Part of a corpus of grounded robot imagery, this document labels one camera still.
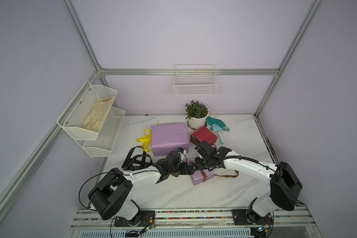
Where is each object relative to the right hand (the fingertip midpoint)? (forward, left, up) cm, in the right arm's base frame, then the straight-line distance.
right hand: (199, 166), depth 85 cm
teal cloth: (+41, -14, -5) cm, 43 cm away
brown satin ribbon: (-3, -21, -5) cm, 22 cm away
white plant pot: (+36, +1, -3) cm, 36 cm away
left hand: (-1, +5, -1) cm, 5 cm away
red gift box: (+23, -5, 0) cm, 24 cm away
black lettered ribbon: (+9, +39, -6) cm, 41 cm away
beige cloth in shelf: (+19, +56, +24) cm, 64 cm away
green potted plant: (+36, 0, +11) cm, 38 cm away
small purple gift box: (-6, +2, +1) cm, 6 cm away
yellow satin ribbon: (+24, +35, -5) cm, 43 cm away
